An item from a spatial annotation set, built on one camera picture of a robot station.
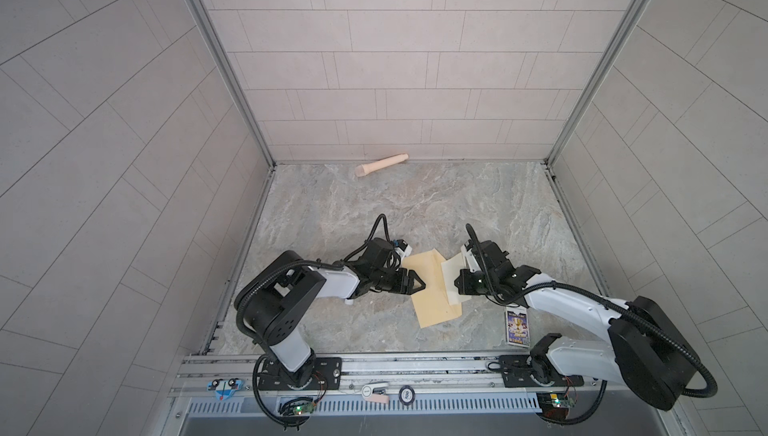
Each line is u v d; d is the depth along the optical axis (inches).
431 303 32.7
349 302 32.4
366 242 28.4
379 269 29.1
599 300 18.9
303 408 25.3
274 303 17.7
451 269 34.1
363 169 43.3
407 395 26.9
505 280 24.7
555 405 26.7
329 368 28.5
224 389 26.6
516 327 30.3
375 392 26.5
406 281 29.7
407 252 32.2
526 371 27.8
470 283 29.4
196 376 28.2
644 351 16.0
